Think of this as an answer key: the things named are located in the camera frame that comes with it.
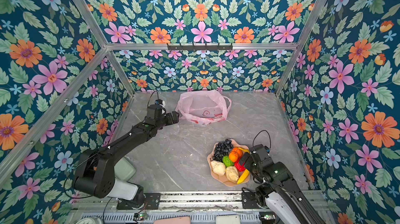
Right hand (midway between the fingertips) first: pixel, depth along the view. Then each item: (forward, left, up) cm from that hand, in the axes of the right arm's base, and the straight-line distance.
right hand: (243, 164), depth 77 cm
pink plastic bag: (+43, +22, -6) cm, 49 cm away
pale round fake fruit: (-2, +12, -1) cm, 13 cm away
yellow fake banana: (-3, -2, -1) cm, 4 cm away
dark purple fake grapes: (+8, +10, 0) cm, 13 cm away
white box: (-22, +9, -6) cm, 25 cm away
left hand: (+27, +37, +10) cm, 47 cm away
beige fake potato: (-4, +6, -1) cm, 8 cm away
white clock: (-22, +67, -4) cm, 71 cm away
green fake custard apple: (+2, +8, -2) cm, 8 cm away
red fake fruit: (-1, +1, -2) cm, 3 cm away
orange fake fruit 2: (+4, +5, 0) cm, 6 cm away
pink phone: (-22, +27, -7) cm, 36 cm away
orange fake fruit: (+7, +1, -2) cm, 7 cm away
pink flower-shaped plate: (-6, +10, -4) cm, 13 cm away
